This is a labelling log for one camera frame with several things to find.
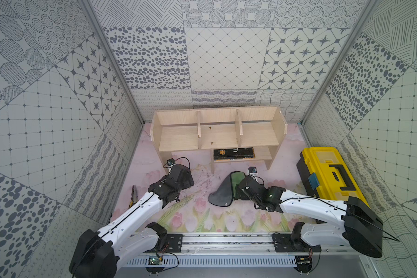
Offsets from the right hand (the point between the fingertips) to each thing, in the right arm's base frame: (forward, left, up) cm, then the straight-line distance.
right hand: (244, 189), depth 84 cm
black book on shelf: (+16, +4, +9) cm, 18 cm away
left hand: (+4, +30, +6) cm, 31 cm away
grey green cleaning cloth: (-3, +10, 0) cm, 10 cm away
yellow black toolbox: (+2, -36, +11) cm, 38 cm away
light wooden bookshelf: (+19, +8, +20) cm, 29 cm away
